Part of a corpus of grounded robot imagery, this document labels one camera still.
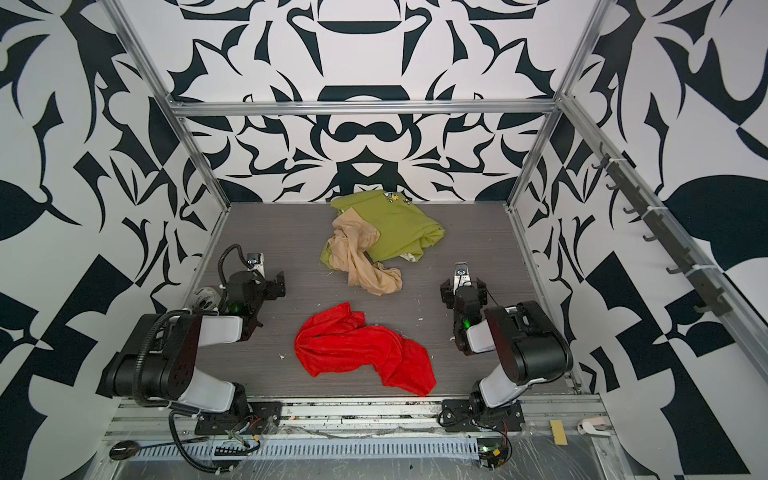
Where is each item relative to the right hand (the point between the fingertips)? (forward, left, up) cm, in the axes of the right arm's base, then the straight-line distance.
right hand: (467, 277), depth 93 cm
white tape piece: (-39, -22, -4) cm, 45 cm away
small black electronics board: (-43, 0, -7) cm, 44 cm away
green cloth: (+22, +18, -2) cm, 29 cm away
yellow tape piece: (-40, -16, -6) cm, 43 cm away
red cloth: (-18, +38, 0) cm, 42 cm away
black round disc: (-42, +85, -2) cm, 95 cm away
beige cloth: (+11, +35, +7) cm, 38 cm away
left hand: (+2, +62, +3) cm, 62 cm away
